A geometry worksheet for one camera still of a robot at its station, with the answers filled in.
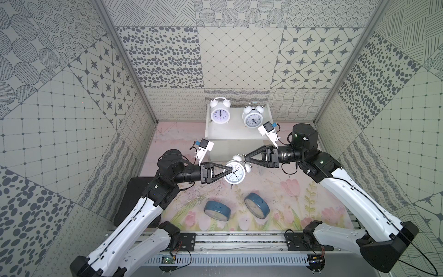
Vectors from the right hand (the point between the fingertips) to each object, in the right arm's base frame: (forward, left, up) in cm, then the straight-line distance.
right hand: (246, 161), depth 58 cm
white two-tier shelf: (+14, +4, -4) cm, 15 cm away
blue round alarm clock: (-9, +11, -25) cm, 29 cm away
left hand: (-5, +5, -1) cm, 7 cm away
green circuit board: (-25, +32, -39) cm, 56 cm away
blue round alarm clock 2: (-6, -6, -26) cm, 27 cm away
